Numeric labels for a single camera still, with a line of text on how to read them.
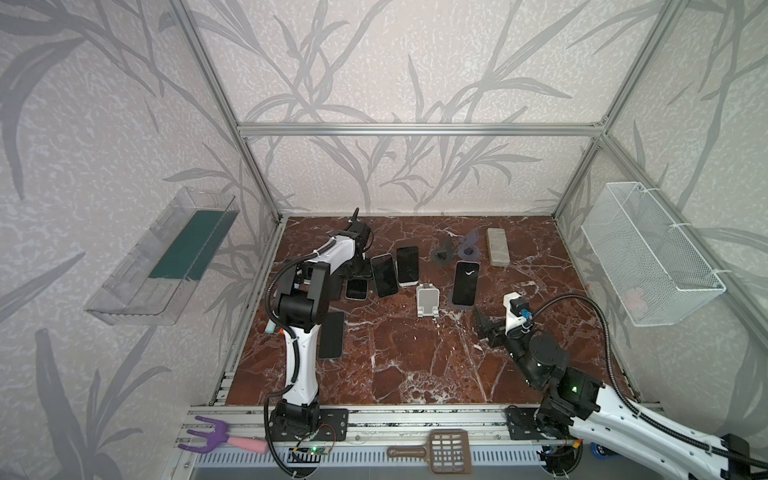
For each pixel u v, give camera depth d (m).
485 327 0.65
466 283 0.89
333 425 0.73
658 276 0.63
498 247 1.08
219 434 0.73
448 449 0.71
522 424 0.74
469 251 1.08
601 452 0.69
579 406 0.54
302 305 0.57
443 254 1.08
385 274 0.93
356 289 1.00
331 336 0.88
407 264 0.99
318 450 0.70
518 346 0.62
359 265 0.89
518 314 0.60
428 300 0.91
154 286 0.63
